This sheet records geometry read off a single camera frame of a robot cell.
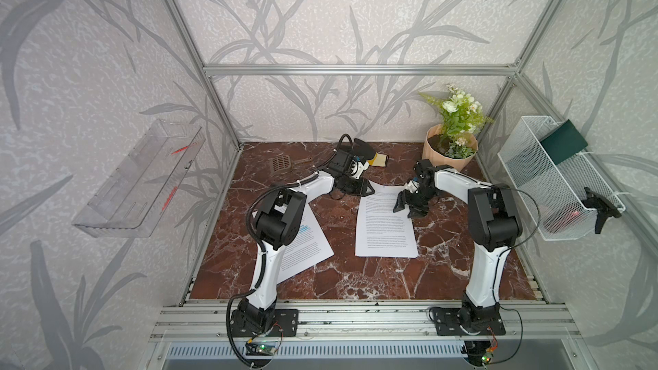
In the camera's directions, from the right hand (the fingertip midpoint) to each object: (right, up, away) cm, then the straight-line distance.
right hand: (399, 210), depth 97 cm
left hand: (-11, +8, 0) cm, 13 cm away
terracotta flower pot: (+14, +19, -3) cm, 24 cm away
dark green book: (+43, +24, -23) cm, 55 cm away
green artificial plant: (+20, +34, -8) cm, 40 cm away
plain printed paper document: (-7, -7, -3) cm, 11 cm away
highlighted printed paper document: (-34, -12, -8) cm, 37 cm away
